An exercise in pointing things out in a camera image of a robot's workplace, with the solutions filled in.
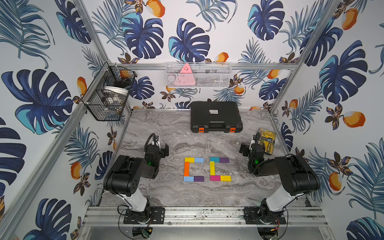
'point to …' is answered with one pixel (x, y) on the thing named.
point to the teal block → (215, 159)
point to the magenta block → (215, 178)
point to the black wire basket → (105, 99)
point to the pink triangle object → (185, 77)
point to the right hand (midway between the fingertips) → (251, 144)
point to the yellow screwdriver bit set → (267, 138)
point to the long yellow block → (212, 168)
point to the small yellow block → (191, 160)
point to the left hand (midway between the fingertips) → (157, 142)
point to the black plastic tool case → (215, 116)
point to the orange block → (186, 169)
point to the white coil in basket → (119, 90)
